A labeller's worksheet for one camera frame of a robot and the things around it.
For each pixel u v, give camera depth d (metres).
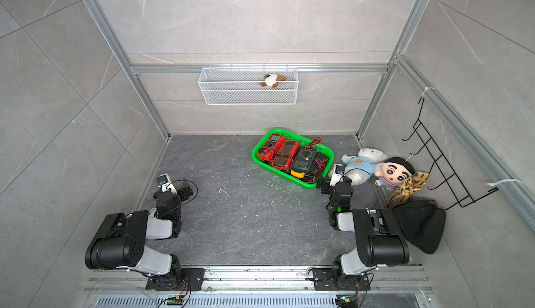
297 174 0.93
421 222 0.67
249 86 1.01
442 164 0.67
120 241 0.45
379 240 0.45
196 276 0.73
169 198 0.70
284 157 0.97
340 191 0.70
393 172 0.81
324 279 0.73
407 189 0.76
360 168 0.74
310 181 0.97
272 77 0.88
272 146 1.01
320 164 0.95
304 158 0.94
